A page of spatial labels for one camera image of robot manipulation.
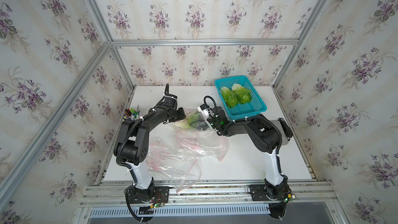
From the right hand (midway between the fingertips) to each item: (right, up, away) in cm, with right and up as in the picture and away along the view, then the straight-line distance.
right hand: (195, 123), depth 93 cm
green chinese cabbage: (+23, +16, +8) cm, 29 cm away
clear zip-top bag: (-8, 0, -2) cm, 8 cm away
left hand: (-7, +4, +3) cm, 8 cm away
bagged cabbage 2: (+33, +18, +11) cm, 39 cm away
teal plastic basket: (+42, +11, +10) cm, 44 cm away
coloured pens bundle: (-38, +6, -3) cm, 38 cm away
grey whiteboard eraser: (+54, -8, -2) cm, 54 cm away
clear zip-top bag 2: (-2, -11, -8) cm, 14 cm away
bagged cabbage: (+1, +2, -8) cm, 8 cm away
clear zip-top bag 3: (-9, -16, -12) cm, 23 cm away
